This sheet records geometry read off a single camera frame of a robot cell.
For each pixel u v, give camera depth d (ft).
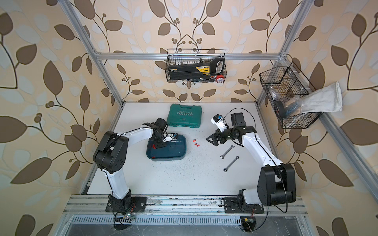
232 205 2.41
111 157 1.64
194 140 3.25
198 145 3.16
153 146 3.07
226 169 2.83
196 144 3.16
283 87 2.84
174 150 3.24
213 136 2.41
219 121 2.42
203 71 2.75
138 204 2.43
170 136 2.85
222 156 2.99
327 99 1.86
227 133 2.38
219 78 2.84
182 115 3.55
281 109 2.10
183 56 2.99
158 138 2.70
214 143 2.46
